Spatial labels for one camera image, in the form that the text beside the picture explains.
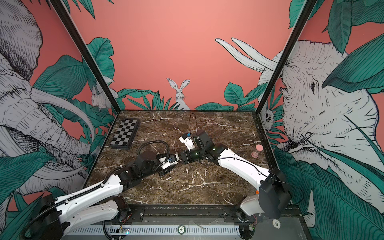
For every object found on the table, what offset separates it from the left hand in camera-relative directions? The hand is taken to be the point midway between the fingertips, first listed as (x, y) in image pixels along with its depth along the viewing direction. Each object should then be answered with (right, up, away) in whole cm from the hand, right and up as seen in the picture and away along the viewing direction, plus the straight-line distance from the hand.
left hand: (174, 156), depth 77 cm
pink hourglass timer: (+50, +2, +13) cm, 52 cm away
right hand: (+2, 0, -4) cm, 4 cm away
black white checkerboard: (-39, +9, +24) cm, 47 cm away
